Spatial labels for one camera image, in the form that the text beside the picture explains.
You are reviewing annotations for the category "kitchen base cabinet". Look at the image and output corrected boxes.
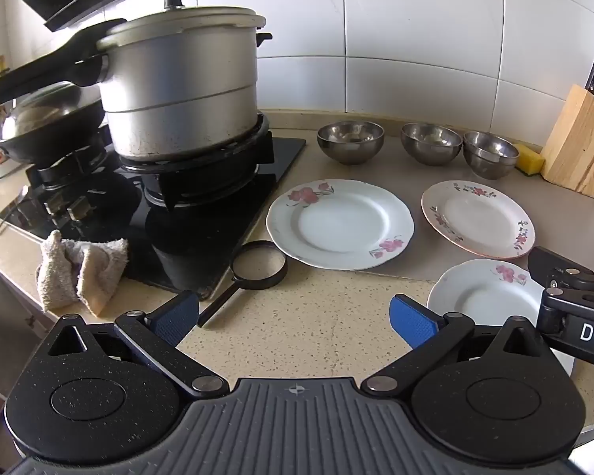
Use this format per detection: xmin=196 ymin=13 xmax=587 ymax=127
xmin=0 ymin=252 xmax=50 ymax=407

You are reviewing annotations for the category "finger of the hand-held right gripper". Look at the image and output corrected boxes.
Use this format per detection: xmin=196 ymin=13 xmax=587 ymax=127
xmin=544 ymin=284 xmax=594 ymax=314
xmin=528 ymin=246 xmax=594 ymax=289

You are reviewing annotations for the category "stove control knob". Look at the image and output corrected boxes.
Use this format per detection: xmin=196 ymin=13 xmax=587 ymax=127
xmin=67 ymin=195 xmax=96 ymax=219
xmin=44 ymin=192 xmax=68 ymax=217

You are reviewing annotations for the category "wooden knife block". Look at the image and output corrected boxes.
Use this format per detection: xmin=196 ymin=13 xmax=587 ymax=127
xmin=541 ymin=84 xmax=594 ymax=199

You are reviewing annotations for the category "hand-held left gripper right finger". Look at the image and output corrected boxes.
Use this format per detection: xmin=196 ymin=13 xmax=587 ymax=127
xmin=360 ymin=294 xmax=550 ymax=399

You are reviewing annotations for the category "small white floral plate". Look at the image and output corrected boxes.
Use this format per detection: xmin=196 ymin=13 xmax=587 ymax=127
xmin=426 ymin=258 xmax=575 ymax=377

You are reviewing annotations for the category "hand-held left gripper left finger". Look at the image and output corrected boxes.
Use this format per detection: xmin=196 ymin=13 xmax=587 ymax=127
xmin=47 ymin=291 xmax=230 ymax=399

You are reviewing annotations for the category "large white floral plate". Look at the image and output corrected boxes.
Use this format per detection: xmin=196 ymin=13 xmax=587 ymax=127
xmin=266 ymin=179 xmax=415 ymax=271

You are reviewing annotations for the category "black glass gas stove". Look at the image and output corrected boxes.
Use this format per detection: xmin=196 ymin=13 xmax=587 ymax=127
xmin=0 ymin=126 xmax=308 ymax=302

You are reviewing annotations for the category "metal spoon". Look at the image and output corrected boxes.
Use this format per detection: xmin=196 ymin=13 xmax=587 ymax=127
xmin=0 ymin=185 xmax=30 ymax=236

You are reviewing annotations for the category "pink-rimmed floral plate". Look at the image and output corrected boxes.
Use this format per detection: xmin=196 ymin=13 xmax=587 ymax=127
xmin=421 ymin=180 xmax=536 ymax=259

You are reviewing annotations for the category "black burner pan support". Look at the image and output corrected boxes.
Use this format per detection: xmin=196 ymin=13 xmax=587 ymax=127
xmin=27 ymin=129 xmax=112 ymax=186
xmin=119 ymin=114 xmax=273 ymax=209

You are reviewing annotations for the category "beige dish cloth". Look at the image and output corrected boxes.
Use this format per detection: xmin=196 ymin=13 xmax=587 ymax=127
xmin=36 ymin=230 xmax=129 ymax=317

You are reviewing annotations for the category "stainless steel bowl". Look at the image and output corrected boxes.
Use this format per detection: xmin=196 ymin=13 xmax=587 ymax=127
xmin=464 ymin=151 xmax=518 ymax=180
xmin=463 ymin=131 xmax=520 ymax=164
xmin=401 ymin=123 xmax=463 ymax=166
xmin=317 ymin=120 xmax=385 ymax=165

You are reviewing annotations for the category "aluminium pressure cooker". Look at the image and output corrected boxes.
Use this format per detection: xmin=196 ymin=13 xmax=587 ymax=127
xmin=0 ymin=0 xmax=273 ymax=162

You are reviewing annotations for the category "black egg ring with handle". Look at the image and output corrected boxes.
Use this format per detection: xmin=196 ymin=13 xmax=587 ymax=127
xmin=197 ymin=240 xmax=289 ymax=328

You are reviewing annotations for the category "black wok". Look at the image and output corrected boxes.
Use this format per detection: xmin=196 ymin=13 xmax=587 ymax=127
xmin=0 ymin=109 xmax=110 ymax=166

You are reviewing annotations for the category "yellow sponge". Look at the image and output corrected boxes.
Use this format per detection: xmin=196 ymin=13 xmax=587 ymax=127
xmin=512 ymin=142 xmax=546 ymax=177

